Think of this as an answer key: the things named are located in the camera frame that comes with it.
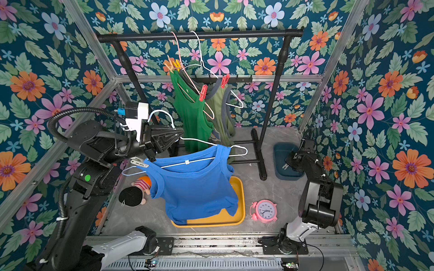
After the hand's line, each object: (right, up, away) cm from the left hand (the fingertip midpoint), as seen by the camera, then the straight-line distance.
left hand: (179, 135), depth 43 cm
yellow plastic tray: (+9, -39, +37) cm, 54 cm away
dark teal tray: (+45, -7, +58) cm, 74 cm away
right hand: (+49, -11, +48) cm, 70 cm away
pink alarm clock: (+30, -35, +38) cm, 60 cm away
